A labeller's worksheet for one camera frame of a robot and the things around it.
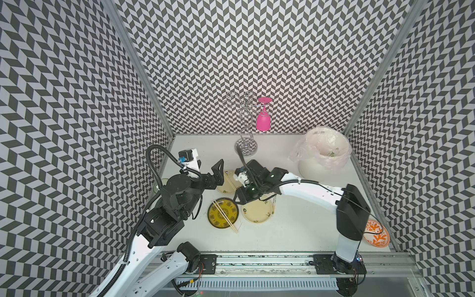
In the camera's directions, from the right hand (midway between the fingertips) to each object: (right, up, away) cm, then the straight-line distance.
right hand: (239, 202), depth 78 cm
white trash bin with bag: (+41, +21, +14) cm, 48 cm away
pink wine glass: (+12, +39, +21) cm, 46 cm away
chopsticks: (+17, -5, +11) cm, 20 cm away
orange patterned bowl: (+60, -15, +2) cm, 62 cm away
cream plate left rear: (-5, +4, +18) cm, 19 cm away
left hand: (-9, +18, -15) cm, 24 cm away
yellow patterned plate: (-5, -6, +9) cm, 12 cm away
